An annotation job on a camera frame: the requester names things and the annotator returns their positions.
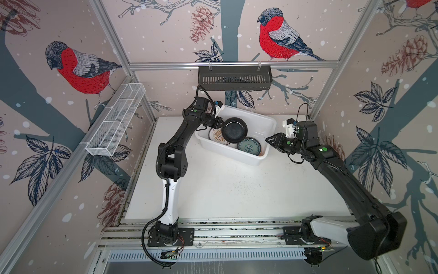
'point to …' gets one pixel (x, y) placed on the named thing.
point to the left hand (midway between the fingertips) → (224, 123)
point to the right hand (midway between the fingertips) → (265, 141)
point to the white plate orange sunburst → (215, 135)
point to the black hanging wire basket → (235, 78)
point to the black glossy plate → (234, 130)
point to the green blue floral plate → (250, 145)
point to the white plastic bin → (259, 127)
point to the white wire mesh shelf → (107, 135)
